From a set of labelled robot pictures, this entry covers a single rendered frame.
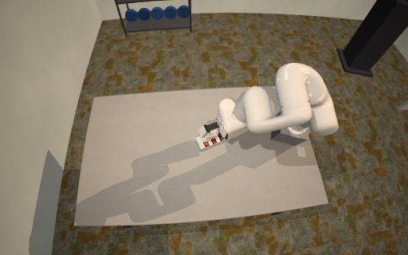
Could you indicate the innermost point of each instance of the white power strip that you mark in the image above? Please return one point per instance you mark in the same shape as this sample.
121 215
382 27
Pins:
211 140

